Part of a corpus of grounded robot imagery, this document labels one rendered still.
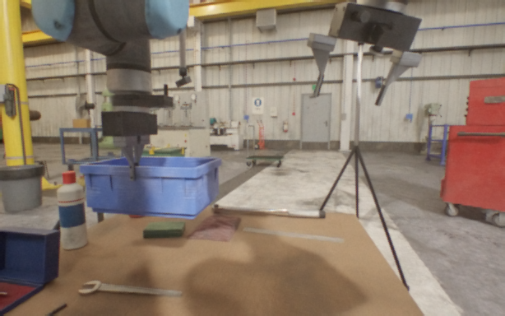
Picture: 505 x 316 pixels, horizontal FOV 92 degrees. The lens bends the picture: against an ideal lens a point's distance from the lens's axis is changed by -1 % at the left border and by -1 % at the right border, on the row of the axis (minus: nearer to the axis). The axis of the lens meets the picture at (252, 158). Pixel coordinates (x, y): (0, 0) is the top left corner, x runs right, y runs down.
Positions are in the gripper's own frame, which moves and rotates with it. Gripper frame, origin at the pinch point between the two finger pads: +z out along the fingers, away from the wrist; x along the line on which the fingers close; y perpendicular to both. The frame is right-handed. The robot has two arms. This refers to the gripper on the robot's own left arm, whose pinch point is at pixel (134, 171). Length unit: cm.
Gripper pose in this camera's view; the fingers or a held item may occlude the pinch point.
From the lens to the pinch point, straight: 62.4
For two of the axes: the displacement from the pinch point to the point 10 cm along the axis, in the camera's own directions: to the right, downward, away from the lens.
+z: 0.0, 9.9, 1.2
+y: -9.9, -0.2, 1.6
